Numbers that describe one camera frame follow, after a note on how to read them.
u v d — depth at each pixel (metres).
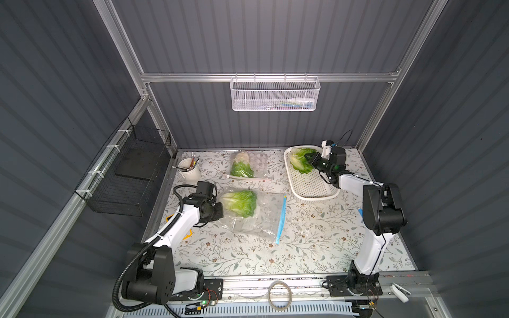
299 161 1.01
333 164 0.79
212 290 0.73
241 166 1.02
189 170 0.97
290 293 0.72
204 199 0.63
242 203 0.89
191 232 0.88
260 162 1.10
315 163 0.88
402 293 0.71
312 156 0.94
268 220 0.95
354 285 0.67
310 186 1.03
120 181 0.73
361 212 0.58
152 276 0.41
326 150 0.88
